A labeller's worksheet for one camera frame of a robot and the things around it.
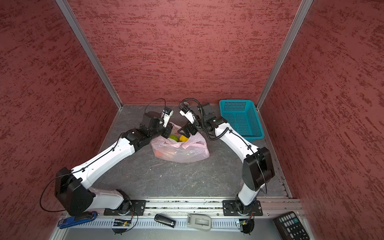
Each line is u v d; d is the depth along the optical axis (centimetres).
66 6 71
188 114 71
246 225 71
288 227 67
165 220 69
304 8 71
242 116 114
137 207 74
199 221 69
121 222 72
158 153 84
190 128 71
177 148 67
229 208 74
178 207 76
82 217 68
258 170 44
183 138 94
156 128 62
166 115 67
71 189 39
